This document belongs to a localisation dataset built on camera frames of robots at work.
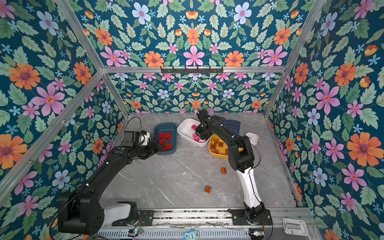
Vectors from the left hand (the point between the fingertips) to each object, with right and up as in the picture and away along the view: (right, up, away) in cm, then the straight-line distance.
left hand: (161, 147), depth 83 cm
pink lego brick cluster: (+19, +4, +15) cm, 25 cm away
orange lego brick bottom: (+26, -23, -1) cm, 35 cm away
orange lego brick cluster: (+39, -4, +12) cm, 41 cm away
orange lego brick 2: (+31, -4, +12) cm, 34 cm away
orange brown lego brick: (+31, -1, +16) cm, 35 cm away
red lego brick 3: (-1, -2, +20) cm, 20 cm away
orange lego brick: (+36, 0, +17) cm, 40 cm away
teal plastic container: (-4, +7, +24) cm, 26 cm away
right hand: (+22, +8, +16) cm, 29 cm away
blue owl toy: (+18, -38, -15) cm, 45 cm away
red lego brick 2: (-1, +5, +21) cm, 21 cm away
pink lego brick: (+16, +12, +27) cm, 34 cm away
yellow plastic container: (+34, -2, +16) cm, 37 cm away
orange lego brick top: (+33, +2, +18) cm, 37 cm away
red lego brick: (-7, +6, +22) cm, 24 cm away
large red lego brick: (-6, +1, +22) cm, 22 cm away
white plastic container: (+11, +10, +26) cm, 30 cm away
